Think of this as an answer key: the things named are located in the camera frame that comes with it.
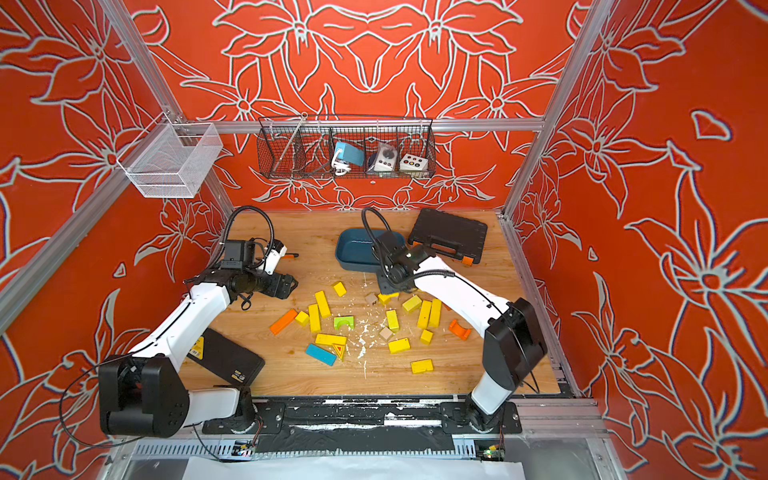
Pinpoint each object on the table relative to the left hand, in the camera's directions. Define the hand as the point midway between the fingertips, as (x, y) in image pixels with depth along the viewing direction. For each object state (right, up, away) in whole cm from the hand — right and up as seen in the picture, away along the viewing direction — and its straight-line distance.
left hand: (282, 276), depth 86 cm
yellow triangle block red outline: (+18, -20, -4) cm, 27 cm away
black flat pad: (-14, -22, -4) cm, 27 cm away
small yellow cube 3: (+30, -8, +6) cm, 32 cm away
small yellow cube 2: (+5, -13, +3) cm, 14 cm away
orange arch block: (+53, -17, +1) cm, 55 cm away
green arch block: (+18, -14, +2) cm, 23 cm away
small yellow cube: (+16, -6, +10) cm, 19 cm away
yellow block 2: (+33, -13, +2) cm, 35 cm away
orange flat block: (-1, -15, +4) cm, 15 cm away
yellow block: (+14, -19, -1) cm, 23 cm away
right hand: (+30, -1, -3) cm, 30 cm away
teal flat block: (+12, -22, -3) cm, 25 cm away
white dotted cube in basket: (+40, +35, +7) cm, 53 cm away
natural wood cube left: (+26, -8, +8) cm, 29 cm away
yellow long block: (+11, -10, +7) cm, 16 cm away
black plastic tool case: (+54, +12, +20) cm, 59 cm away
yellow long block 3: (+43, -12, +4) cm, 45 cm away
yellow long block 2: (+9, -14, +4) cm, 17 cm away
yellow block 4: (+41, -25, -5) cm, 48 cm away
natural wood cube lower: (+31, -17, -1) cm, 35 cm away
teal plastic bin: (+20, +6, +23) cm, 31 cm away
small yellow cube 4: (+43, -18, -2) cm, 46 cm away
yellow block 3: (+34, -20, -2) cm, 40 cm away
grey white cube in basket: (+31, +35, +4) cm, 47 cm away
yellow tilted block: (+39, -10, +6) cm, 41 cm away
